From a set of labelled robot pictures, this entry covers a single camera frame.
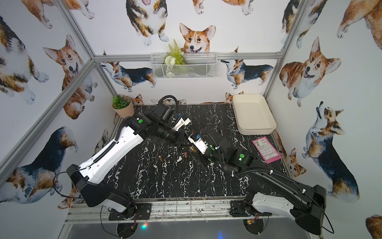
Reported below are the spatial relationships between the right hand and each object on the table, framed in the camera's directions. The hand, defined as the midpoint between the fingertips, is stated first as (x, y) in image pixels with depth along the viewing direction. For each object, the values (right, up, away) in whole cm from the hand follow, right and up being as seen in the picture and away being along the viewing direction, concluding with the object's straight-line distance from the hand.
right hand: (191, 150), depth 68 cm
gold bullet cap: (-20, -10, +23) cm, 32 cm away
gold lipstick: (+1, +1, -1) cm, 2 cm away
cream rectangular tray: (+43, +17, +42) cm, 63 cm away
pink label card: (+47, -6, +27) cm, 55 cm away
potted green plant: (-50, +23, +36) cm, 65 cm away
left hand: (+1, +4, -2) cm, 4 cm away
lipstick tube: (-5, -7, +21) cm, 22 cm away
